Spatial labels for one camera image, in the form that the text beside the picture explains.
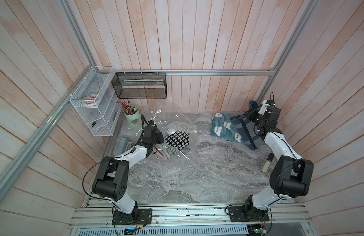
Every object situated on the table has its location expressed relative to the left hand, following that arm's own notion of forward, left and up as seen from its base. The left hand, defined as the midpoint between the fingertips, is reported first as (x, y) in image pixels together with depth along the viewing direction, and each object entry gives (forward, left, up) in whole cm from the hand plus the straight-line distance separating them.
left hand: (160, 135), depth 95 cm
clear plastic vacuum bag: (+8, -6, +4) cm, 10 cm away
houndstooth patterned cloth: (-2, -12, -2) cm, 12 cm away
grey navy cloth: (+2, -54, +6) cm, 55 cm away
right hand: (+9, -54, +17) cm, 58 cm away
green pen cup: (+13, +20, +3) cm, 24 cm away
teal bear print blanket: (+13, -44, -5) cm, 46 cm away
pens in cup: (+15, +23, +9) cm, 29 cm away
